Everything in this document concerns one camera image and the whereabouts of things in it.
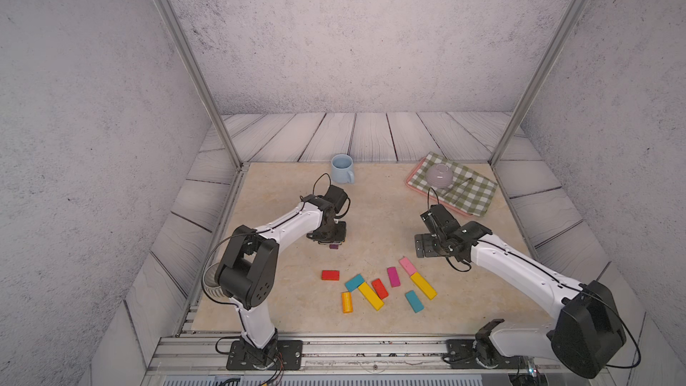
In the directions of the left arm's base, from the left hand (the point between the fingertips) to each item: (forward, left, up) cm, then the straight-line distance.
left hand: (343, 242), depth 90 cm
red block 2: (-14, -11, -5) cm, 19 cm away
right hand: (-4, -28, +5) cm, 29 cm away
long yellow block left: (-16, -9, -5) cm, 19 cm away
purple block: (-2, +3, 0) cm, 4 cm away
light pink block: (-7, -21, -4) cm, 23 cm away
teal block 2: (-18, -22, -6) cm, 29 cm away
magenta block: (-9, -16, -6) cm, 20 cm away
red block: (-9, +5, -6) cm, 12 cm away
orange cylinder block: (-18, -1, -4) cm, 19 cm away
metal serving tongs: (+30, -53, -4) cm, 61 cm away
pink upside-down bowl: (+30, -40, 0) cm, 50 cm away
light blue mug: (+32, +1, +1) cm, 32 cm away
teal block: (-12, -4, -5) cm, 13 cm away
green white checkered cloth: (+25, -51, -4) cm, 57 cm away
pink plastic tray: (+24, -34, -5) cm, 42 cm away
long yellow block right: (-14, -26, -5) cm, 29 cm away
